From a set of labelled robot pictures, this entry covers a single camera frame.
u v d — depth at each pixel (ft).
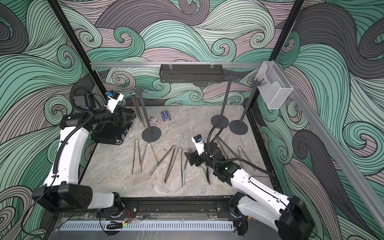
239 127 3.49
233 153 3.04
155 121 3.59
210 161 1.99
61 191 1.23
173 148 3.12
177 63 3.10
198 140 2.16
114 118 2.02
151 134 3.33
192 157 2.21
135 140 3.30
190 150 3.11
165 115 3.73
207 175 2.74
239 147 3.16
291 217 1.27
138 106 2.55
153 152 3.11
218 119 3.59
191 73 3.09
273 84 2.53
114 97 1.97
